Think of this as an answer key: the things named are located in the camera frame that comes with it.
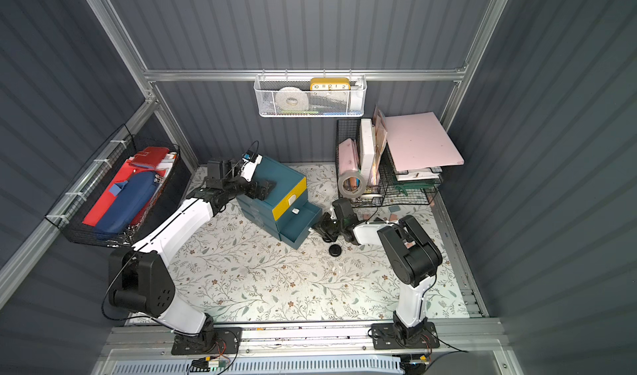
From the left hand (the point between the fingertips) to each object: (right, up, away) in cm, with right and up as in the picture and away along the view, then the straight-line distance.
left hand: (266, 178), depth 86 cm
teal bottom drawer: (+9, -19, +7) cm, 22 cm away
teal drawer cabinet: (-2, -12, -1) cm, 12 cm away
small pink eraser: (+49, -16, +16) cm, 54 cm away
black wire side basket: (-44, -9, -24) cm, 51 cm away
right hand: (+17, -19, +9) cm, 28 cm away
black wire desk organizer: (+48, -2, +11) cm, 50 cm away
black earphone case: (+24, -27, +6) cm, 37 cm away
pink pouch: (+30, +10, +20) cm, 37 cm away
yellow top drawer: (+7, -9, -1) cm, 11 cm away
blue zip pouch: (-35, -6, -15) cm, 39 cm away
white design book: (+36, +11, +5) cm, 38 cm away
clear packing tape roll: (+32, -6, +14) cm, 35 cm away
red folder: (-36, +6, -7) cm, 37 cm away
